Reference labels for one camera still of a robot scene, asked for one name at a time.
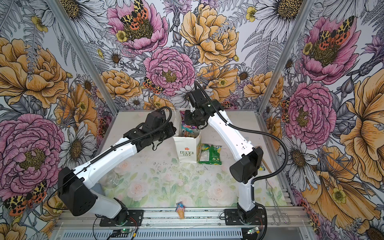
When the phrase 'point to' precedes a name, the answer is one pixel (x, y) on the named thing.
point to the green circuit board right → (251, 231)
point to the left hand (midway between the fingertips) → (176, 133)
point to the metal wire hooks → (277, 216)
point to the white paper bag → (187, 140)
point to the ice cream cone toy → (180, 209)
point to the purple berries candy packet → (187, 129)
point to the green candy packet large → (209, 154)
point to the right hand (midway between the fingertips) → (188, 125)
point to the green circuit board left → (125, 230)
